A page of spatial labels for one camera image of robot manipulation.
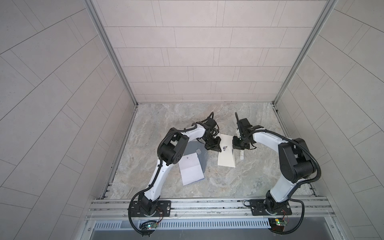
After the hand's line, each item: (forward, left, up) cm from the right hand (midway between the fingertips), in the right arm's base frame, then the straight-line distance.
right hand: (232, 146), depth 93 cm
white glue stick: (-6, -5, 0) cm, 8 cm away
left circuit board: (-37, +46, +3) cm, 59 cm away
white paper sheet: (-12, +26, 0) cm, 29 cm away
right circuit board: (-40, -13, -2) cm, 42 cm away
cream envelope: (-6, +5, -1) cm, 8 cm away
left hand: (-1, +5, 0) cm, 5 cm away
